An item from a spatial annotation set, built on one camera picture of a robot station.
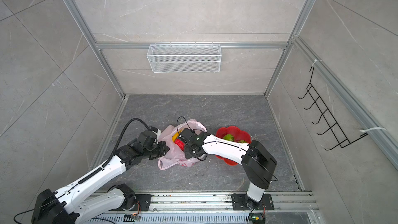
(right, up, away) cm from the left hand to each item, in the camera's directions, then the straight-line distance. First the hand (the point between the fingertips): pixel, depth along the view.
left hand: (171, 145), depth 79 cm
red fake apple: (+4, -1, +8) cm, 9 cm away
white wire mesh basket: (+6, +52, +21) cm, 57 cm away
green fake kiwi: (+33, +2, +11) cm, 34 cm away
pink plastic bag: (+3, -6, 0) cm, 7 cm away
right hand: (+10, -6, +5) cm, 12 cm away
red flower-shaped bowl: (+39, +2, +16) cm, 42 cm away
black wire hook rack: (+73, +11, -15) cm, 75 cm away
